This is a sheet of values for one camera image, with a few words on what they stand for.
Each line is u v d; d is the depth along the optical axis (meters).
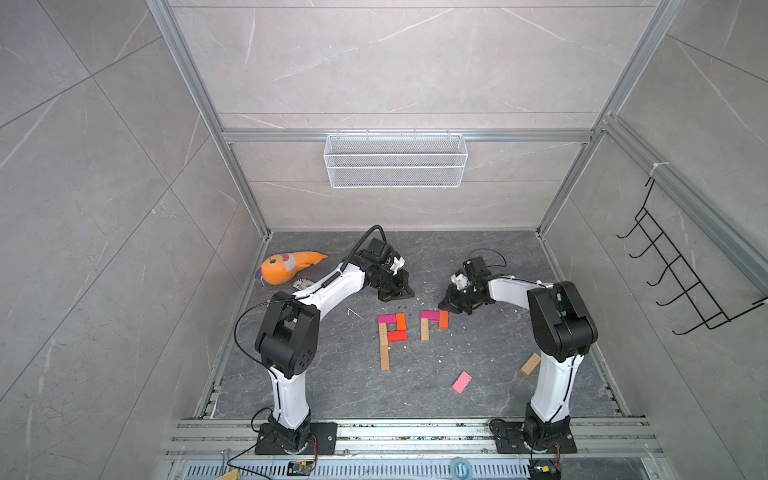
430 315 0.96
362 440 0.75
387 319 0.95
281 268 0.98
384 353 0.87
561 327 0.53
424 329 0.91
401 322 0.94
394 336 0.91
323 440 0.73
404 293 0.80
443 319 0.94
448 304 0.89
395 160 1.01
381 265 0.77
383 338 0.90
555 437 0.67
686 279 0.66
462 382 0.82
